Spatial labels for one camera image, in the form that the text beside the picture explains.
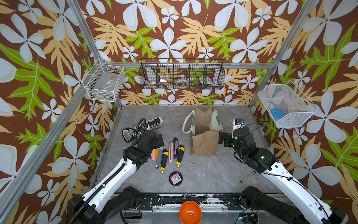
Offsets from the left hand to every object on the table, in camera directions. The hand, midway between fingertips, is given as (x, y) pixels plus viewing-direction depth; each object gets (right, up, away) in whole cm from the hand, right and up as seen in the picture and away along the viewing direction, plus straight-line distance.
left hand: (154, 136), depth 81 cm
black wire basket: (+15, +42, +16) cm, 47 cm away
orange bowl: (+20, -38, -10) cm, 45 cm away
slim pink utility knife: (+9, -12, +12) cm, 19 cm away
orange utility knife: (0, -13, +10) cm, 16 cm away
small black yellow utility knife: (+16, -11, +12) cm, 23 cm away
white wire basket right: (+80, +18, +1) cm, 82 cm away
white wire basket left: (-33, +33, +5) cm, 47 cm away
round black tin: (+13, -25, 0) cm, 28 cm away
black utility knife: (+12, -9, +15) cm, 21 cm away
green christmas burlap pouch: (+34, +4, +23) cm, 41 cm away
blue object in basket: (+72, +14, 0) cm, 74 cm away
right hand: (+40, +3, -7) cm, 40 cm away
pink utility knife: (-3, -14, +10) cm, 17 cm away
